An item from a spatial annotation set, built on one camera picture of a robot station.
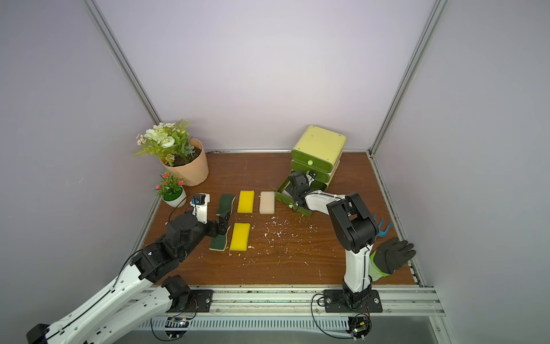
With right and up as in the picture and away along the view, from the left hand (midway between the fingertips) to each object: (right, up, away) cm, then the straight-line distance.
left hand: (221, 210), depth 73 cm
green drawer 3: (+24, 0, +19) cm, 31 cm away
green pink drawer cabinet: (+37, +23, +21) cm, 49 cm away
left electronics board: (-15, -38, -2) cm, 41 cm away
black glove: (+65, -19, +10) cm, 69 cm away
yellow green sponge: (-5, -2, +24) cm, 25 cm away
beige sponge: (+14, -1, +25) cm, 29 cm away
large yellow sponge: (+4, -14, +14) cm, 21 cm away
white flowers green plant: (-24, +25, +10) cm, 36 cm away
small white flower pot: (-25, 0, +19) cm, 31 cm away
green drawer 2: (+38, +12, +19) cm, 44 cm away
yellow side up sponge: (+4, -1, +25) cm, 25 cm away
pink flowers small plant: (-29, +6, +21) cm, 36 cm away
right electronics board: (+47, -39, -3) cm, 62 cm away
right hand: (+26, +8, +26) cm, 38 cm away
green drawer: (+34, +18, +17) cm, 42 cm away
